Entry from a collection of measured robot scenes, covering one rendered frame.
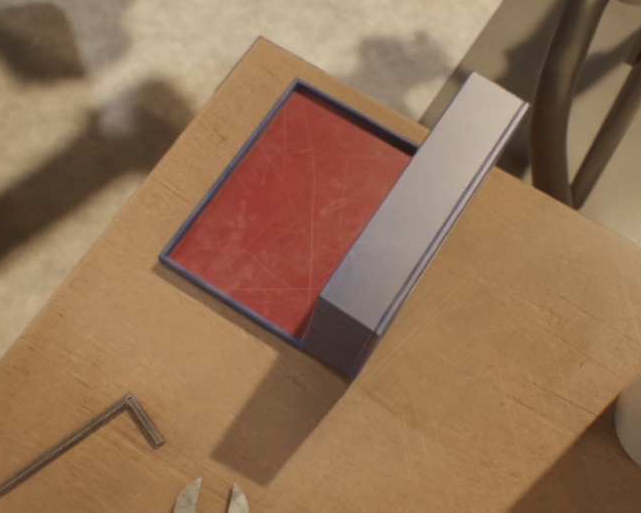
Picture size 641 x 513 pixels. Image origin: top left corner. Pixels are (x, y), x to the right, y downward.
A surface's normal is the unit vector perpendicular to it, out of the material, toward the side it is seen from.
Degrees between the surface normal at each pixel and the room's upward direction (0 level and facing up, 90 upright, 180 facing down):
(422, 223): 6
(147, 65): 0
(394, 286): 6
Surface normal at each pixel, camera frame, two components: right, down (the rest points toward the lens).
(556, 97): -0.04, 0.31
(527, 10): 0.00, -0.39
